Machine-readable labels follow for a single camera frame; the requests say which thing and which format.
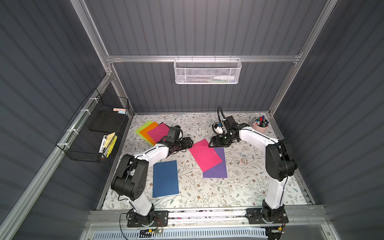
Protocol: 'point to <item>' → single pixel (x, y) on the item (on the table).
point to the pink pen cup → (260, 124)
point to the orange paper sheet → (145, 131)
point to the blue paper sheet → (165, 181)
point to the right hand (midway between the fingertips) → (214, 145)
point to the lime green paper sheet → (137, 131)
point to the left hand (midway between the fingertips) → (188, 142)
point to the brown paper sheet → (165, 124)
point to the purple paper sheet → (219, 170)
